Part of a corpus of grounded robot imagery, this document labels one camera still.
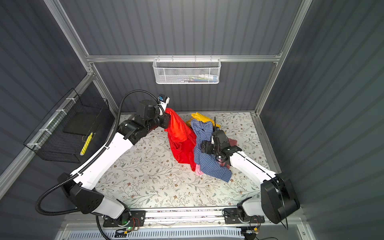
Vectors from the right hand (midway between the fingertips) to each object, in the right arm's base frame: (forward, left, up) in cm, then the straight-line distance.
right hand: (209, 146), depth 87 cm
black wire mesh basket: (-5, +73, +18) cm, 75 cm away
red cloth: (-4, +14, +15) cm, 21 cm away
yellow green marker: (-7, +60, +17) cm, 62 cm away
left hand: (+6, +21, +23) cm, 32 cm away
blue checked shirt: (-10, +1, -1) cm, 11 cm away
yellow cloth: (+5, +4, +19) cm, 20 cm away
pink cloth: (-11, +7, -11) cm, 17 cm away
